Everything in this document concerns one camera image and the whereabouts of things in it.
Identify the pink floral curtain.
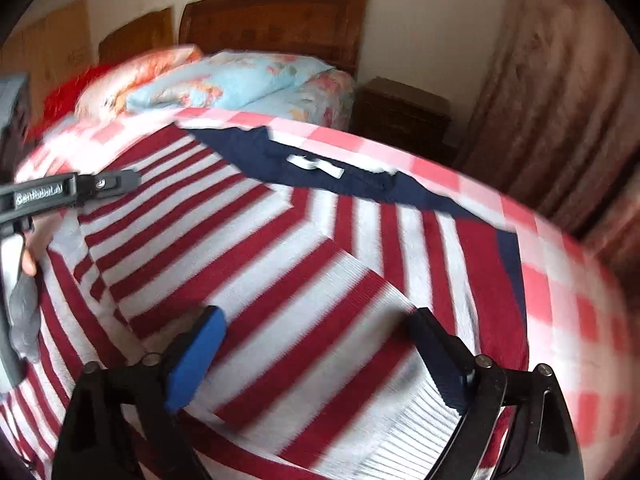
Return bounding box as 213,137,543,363
452,0,640,261

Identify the red cloth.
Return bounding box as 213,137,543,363
27,62,116,136

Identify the blue floral pillow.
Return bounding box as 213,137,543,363
125,50,333,113

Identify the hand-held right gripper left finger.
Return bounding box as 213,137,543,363
50,305,228,480

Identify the cardboard box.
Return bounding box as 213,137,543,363
0,0,93,92

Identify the person's left hand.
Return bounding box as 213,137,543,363
20,220,55,277

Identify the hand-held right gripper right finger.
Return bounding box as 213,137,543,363
406,307,586,480

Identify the small wooden headboard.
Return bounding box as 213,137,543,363
97,7,176,63

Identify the large wooden headboard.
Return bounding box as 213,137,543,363
179,0,371,77

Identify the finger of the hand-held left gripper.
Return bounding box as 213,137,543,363
74,169,142,202

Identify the orange floral pillow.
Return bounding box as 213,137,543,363
74,45,205,121

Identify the red grey striped sweater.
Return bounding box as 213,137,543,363
0,122,531,480

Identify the pink checked bed sheet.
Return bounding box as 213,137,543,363
15,105,636,480

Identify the dark wooden nightstand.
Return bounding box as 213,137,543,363
356,76,452,162

